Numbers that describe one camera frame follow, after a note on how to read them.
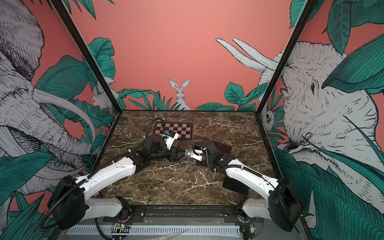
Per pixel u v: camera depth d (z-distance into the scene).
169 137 0.71
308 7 0.69
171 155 0.69
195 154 0.69
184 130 1.07
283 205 0.41
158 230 0.70
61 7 0.70
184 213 0.76
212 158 0.61
